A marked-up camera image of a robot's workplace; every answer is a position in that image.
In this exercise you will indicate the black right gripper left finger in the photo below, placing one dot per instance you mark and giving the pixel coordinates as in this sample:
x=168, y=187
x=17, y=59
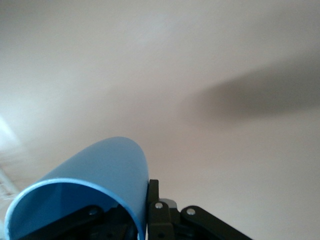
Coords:
x=95, y=221

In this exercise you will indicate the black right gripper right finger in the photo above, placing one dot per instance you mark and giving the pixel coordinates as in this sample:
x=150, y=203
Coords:
x=160, y=225

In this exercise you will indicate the blue plastic cup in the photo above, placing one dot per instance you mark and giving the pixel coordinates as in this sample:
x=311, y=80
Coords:
x=100, y=162

